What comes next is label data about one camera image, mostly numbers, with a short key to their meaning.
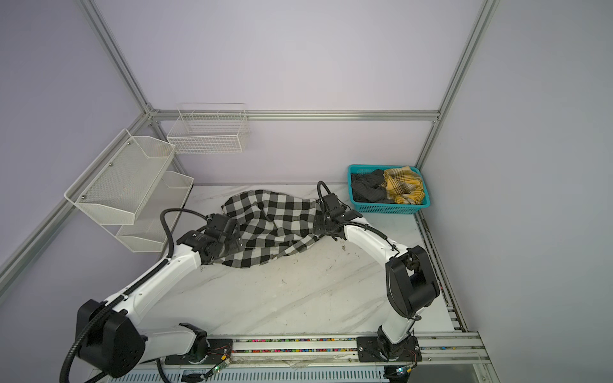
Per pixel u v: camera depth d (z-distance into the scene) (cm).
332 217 69
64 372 35
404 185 104
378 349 66
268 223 104
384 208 104
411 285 46
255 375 70
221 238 64
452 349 76
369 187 109
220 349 73
